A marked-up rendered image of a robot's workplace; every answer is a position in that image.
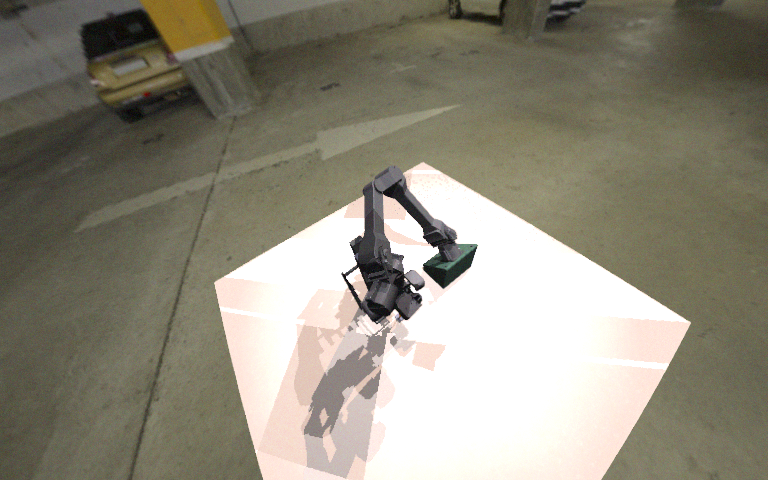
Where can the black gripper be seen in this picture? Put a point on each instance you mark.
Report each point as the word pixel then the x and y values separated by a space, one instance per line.
pixel 413 278

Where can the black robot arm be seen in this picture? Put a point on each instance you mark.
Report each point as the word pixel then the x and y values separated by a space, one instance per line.
pixel 375 250

